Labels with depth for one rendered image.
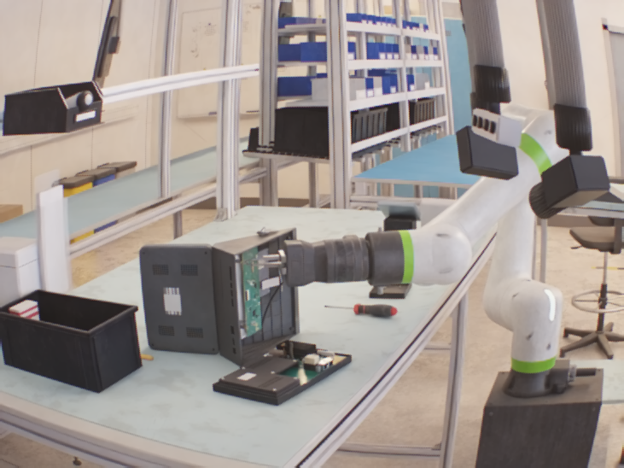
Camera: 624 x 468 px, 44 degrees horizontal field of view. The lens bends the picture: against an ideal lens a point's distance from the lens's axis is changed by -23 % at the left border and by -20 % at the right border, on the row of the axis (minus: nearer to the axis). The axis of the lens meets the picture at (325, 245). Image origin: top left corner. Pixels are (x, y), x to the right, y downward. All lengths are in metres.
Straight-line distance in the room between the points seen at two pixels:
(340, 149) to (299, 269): 2.75
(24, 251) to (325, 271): 0.65
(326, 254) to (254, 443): 0.45
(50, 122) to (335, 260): 0.64
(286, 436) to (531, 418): 0.78
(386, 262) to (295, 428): 0.39
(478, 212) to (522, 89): 6.34
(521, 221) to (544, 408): 0.46
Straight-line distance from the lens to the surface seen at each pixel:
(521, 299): 1.99
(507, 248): 2.11
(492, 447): 2.04
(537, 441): 2.03
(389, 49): 5.26
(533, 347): 2.00
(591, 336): 4.81
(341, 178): 4.40
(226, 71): 2.92
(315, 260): 1.66
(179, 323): 1.77
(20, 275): 1.81
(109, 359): 1.59
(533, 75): 8.14
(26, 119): 1.79
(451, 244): 1.68
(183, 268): 1.73
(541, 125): 1.94
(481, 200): 1.85
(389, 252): 1.66
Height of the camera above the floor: 1.56
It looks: 12 degrees down
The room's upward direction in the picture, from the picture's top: 1 degrees counter-clockwise
